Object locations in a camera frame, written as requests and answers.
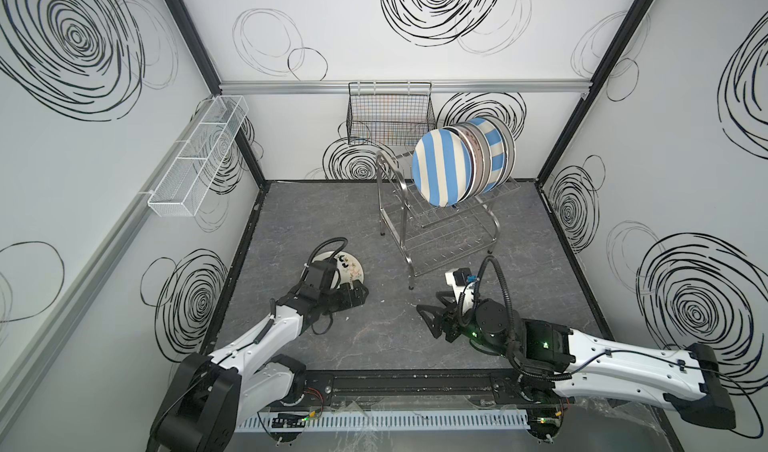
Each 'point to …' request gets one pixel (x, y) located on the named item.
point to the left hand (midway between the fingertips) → (360, 294)
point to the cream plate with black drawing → (349, 266)
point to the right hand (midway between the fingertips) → (422, 308)
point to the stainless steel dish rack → (428, 233)
